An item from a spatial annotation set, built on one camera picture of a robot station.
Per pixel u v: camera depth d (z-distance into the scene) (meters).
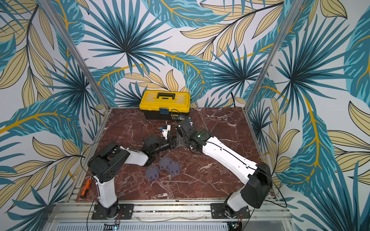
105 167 0.50
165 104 1.00
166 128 0.82
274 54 0.85
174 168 0.87
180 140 0.69
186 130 0.57
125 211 0.74
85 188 0.78
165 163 0.90
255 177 0.41
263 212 0.75
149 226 0.70
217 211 0.73
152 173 0.86
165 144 0.78
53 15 0.70
